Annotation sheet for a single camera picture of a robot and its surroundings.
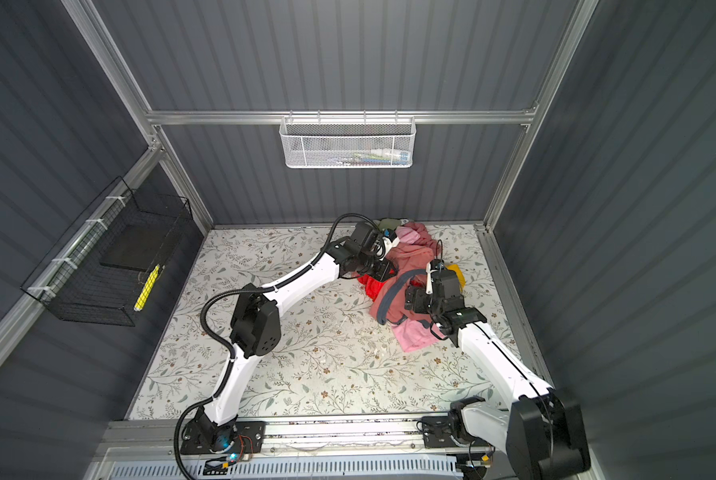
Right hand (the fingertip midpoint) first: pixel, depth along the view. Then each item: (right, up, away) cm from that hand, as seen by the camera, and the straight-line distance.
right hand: (424, 293), depth 86 cm
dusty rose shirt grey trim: (-10, -3, +3) cm, 10 cm away
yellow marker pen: (-69, +3, -16) cm, 71 cm away
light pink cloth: (-3, -13, +4) cm, 14 cm away
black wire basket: (-82, +7, -15) cm, 83 cm away
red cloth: (-15, +2, +6) cm, 16 cm away
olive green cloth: (-8, +24, +29) cm, 38 cm away
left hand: (-8, +7, +5) cm, 11 cm away
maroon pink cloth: (+2, +19, +22) cm, 29 cm away
